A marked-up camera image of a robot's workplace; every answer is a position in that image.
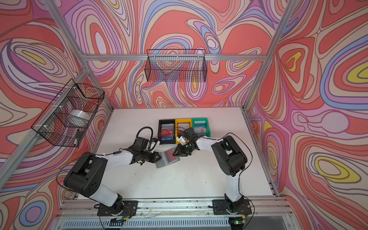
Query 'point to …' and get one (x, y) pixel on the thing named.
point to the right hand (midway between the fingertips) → (176, 158)
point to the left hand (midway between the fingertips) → (162, 158)
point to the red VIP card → (166, 132)
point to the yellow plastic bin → (180, 125)
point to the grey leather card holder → (166, 157)
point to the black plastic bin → (172, 121)
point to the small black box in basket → (79, 134)
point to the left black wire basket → (67, 119)
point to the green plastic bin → (201, 126)
